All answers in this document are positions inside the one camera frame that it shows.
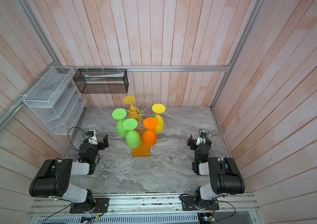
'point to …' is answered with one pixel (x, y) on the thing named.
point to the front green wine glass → (133, 138)
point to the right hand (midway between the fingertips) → (199, 135)
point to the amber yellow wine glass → (133, 112)
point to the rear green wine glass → (120, 114)
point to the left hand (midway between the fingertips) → (101, 136)
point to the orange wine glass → (149, 136)
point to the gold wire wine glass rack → (144, 150)
